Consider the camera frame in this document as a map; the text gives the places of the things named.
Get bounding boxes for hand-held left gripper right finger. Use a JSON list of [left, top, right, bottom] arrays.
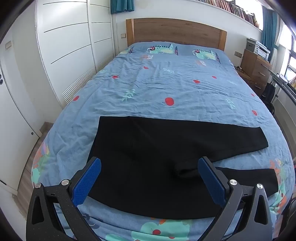
[[198, 157, 274, 241]]

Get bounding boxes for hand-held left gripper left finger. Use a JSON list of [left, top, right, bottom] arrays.
[[26, 157, 102, 241]]

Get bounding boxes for black pants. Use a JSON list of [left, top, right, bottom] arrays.
[[87, 116, 279, 219]]

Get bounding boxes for white door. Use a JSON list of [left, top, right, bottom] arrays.
[[0, 28, 47, 195]]

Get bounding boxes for black bag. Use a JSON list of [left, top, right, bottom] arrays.
[[261, 82, 277, 105]]

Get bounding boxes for blue printed bed cover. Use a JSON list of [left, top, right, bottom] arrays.
[[31, 42, 295, 241]]

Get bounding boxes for desk with metal edge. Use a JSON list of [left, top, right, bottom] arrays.
[[269, 70, 296, 105]]

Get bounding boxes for wooden dresser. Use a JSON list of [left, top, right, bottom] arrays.
[[240, 49, 273, 98]]

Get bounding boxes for white wardrobe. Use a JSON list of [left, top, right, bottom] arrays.
[[35, 0, 115, 109]]

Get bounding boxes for white printer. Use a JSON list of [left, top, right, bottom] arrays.
[[245, 38, 270, 61]]

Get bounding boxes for wooden headboard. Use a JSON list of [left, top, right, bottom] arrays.
[[125, 18, 227, 51]]

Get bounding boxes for long teal curtain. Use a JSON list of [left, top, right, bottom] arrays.
[[261, 6, 281, 63]]

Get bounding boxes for row of books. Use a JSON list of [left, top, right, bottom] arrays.
[[203, 0, 259, 27]]

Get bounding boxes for short teal curtain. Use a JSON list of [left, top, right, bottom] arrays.
[[110, 0, 135, 14]]

